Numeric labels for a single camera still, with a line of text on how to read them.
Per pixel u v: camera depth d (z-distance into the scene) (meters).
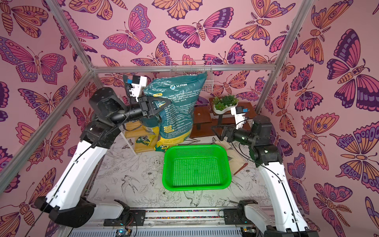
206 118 0.97
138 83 0.48
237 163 0.92
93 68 0.92
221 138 0.57
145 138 0.99
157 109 0.50
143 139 0.99
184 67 0.93
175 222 0.73
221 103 0.85
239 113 0.57
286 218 0.37
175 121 0.56
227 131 0.56
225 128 0.56
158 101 0.51
